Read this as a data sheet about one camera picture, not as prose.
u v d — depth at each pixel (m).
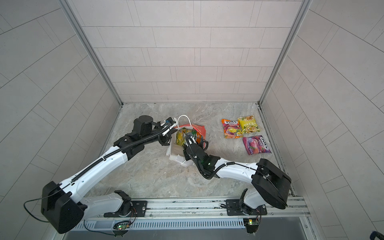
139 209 0.71
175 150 0.82
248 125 0.99
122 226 0.64
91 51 0.87
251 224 0.68
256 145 0.91
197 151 0.59
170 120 0.61
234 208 0.71
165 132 0.63
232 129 0.98
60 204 0.37
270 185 0.41
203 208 0.73
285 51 0.87
